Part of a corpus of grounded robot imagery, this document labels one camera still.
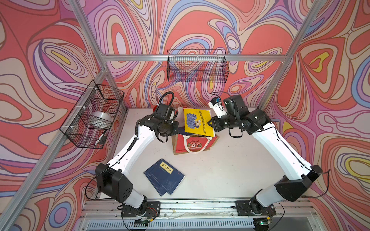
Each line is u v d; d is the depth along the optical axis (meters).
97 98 0.87
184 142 0.79
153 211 0.72
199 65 0.96
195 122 0.77
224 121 0.58
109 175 0.42
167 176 0.84
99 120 0.69
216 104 0.60
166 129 0.70
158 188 0.80
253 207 0.66
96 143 0.70
